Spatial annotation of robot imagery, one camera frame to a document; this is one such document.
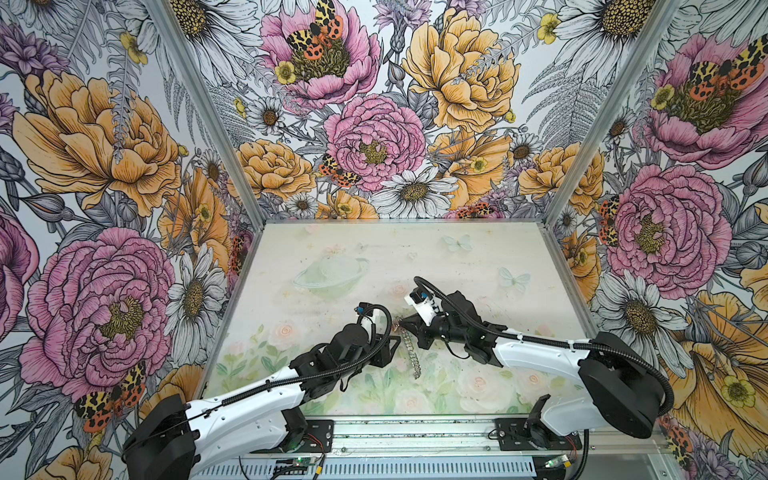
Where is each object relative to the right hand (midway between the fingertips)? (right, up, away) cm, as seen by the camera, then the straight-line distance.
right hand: (403, 331), depth 81 cm
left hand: (-3, -3, -2) cm, 5 cm away
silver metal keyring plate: (+2, -5, -4) cm, 7 cm away
